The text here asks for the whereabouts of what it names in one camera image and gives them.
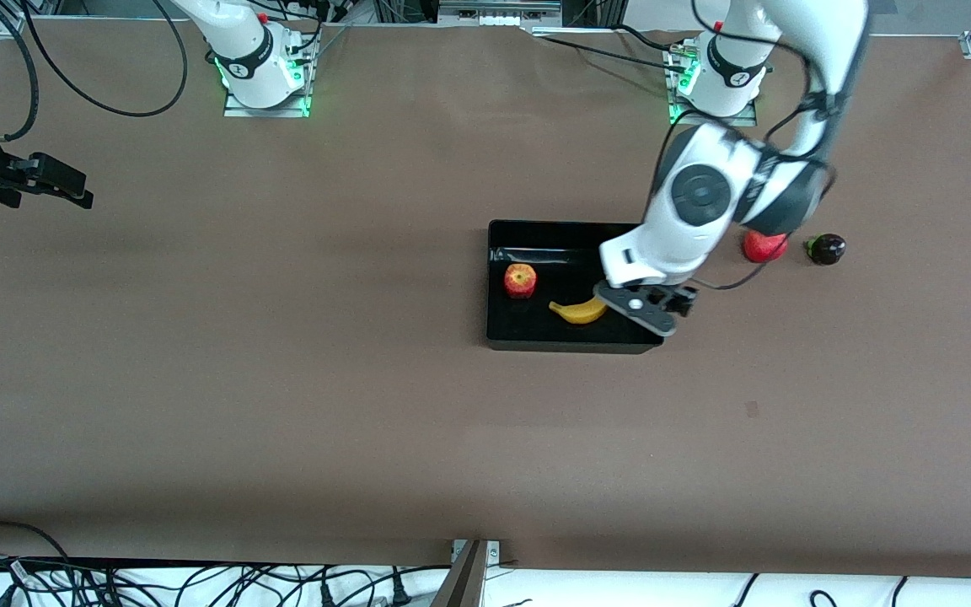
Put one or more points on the brown table cover sheet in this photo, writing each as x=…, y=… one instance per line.
x=283, y=421

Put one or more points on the red pomegranate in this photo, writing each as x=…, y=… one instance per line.
x=764, y=249

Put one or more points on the small metal bracket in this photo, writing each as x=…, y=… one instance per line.
x=494, y=550

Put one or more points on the black plastic box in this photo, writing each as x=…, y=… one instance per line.
x=536, y=333

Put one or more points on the red apple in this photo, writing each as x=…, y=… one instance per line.
x=520, y=281

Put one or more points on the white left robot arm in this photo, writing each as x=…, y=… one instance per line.
x=696, y=194

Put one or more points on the grey metal device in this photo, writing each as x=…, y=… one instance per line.
x=498, y=10

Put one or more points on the grey metal profile bar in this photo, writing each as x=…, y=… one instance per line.
x=462, y=582

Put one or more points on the dark purple mangosteen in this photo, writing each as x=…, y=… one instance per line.
x=827, y=250

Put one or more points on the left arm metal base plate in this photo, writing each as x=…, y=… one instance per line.
x=709, y=120

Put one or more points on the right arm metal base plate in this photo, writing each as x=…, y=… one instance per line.
x=237, y=109

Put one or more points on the yellow banana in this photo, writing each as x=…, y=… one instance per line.
x=578, y=314

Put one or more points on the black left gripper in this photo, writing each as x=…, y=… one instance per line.
x=678, y=296

